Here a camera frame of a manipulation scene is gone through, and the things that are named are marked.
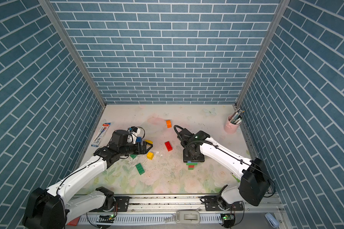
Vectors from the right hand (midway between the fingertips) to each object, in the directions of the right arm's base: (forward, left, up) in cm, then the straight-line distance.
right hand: (190, 160), depth 79 cm
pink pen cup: (+28, -26, -3) cm, 39 cm away
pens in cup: (+32, -30, +2) cm, 44 cm away
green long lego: (-1, -1, -2) cm, 2 cm away
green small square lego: (-1, -1, -9) cm, 9 cm away
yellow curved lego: (+15, +28, -8) cm, 33 cm away
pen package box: (+18, +64, -9) cm, 67 cm away
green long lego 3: (-4, +30, -9) cm, 31 cm away
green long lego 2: (+4, +36, -8) cm, 37 cm away
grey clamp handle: (-25, +2, -7) cm, 27 cm away
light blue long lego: (-4, +1, +8) cm, 9 cm away
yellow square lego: (+4, +25, -7) cm, 27 cm away
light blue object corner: (-24, -41, -8) cm, 48 cm away
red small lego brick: (-1, -1, -5) cm, 5 cm away
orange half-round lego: (+32, +17, -9) cm, 38 cm away
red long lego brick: (+13, +15, -9) cm, 21 cm away
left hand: (+5, +23, +4) cm, 24 cm away
